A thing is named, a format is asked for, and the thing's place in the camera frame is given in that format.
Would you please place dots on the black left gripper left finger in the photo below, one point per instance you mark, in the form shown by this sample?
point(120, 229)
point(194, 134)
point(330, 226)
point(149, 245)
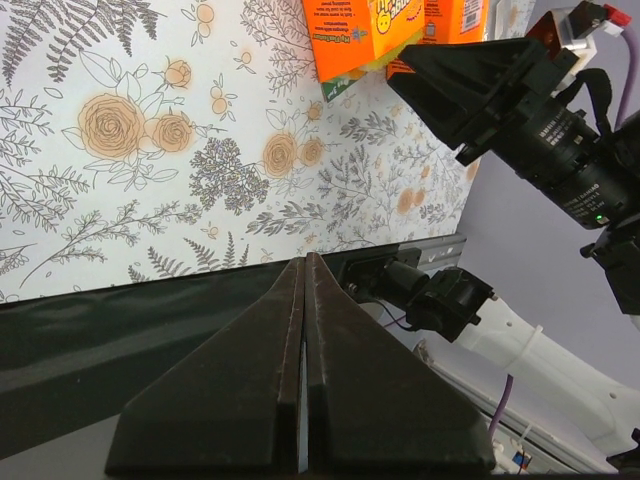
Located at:
point(232, 406)

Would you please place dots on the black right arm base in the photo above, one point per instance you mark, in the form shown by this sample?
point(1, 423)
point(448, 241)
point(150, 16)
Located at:
point(391, 277)

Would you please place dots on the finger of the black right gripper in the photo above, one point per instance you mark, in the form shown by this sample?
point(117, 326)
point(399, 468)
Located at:
point(462, 92)

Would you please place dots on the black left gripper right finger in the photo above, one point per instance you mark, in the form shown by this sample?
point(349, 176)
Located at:
point(373, 406)

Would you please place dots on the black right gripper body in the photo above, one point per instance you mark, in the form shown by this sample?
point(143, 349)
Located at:
point(561, 142)

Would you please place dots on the orange sponge box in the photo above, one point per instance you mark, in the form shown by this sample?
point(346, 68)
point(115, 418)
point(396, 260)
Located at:
point(350, 38)
point(455, 21)

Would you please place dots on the floral patterned table mat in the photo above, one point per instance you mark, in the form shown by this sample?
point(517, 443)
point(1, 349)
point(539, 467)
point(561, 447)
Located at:
point(155, 139)

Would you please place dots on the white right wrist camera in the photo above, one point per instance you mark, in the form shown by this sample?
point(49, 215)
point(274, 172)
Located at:
point(572, 29)

